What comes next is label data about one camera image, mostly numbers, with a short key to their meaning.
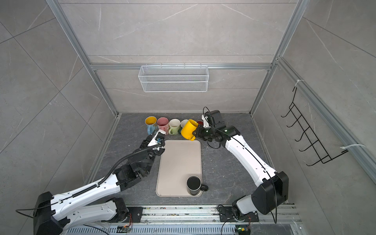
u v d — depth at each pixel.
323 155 0.59
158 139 0.55
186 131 0.80
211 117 0.59
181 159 0.94
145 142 0.59
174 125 1.03
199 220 0.73
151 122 1.06
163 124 0.99
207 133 0.65
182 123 1.01
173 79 1.01
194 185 0.75
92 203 0.47
